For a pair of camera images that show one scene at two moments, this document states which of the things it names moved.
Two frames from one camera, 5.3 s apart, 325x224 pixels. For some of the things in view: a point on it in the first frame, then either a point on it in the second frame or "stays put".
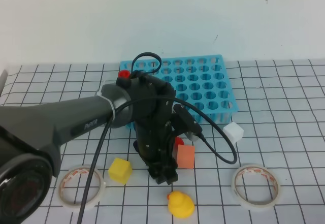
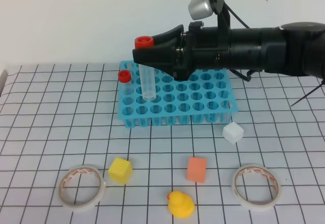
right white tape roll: [239, 169] stays put
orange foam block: [186, 155] → [196, 169]
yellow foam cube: [120, 170] stays put
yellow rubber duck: [180, 205] stays put
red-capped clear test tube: [177, 140] → [147, 74]
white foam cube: [234, 131] stays put
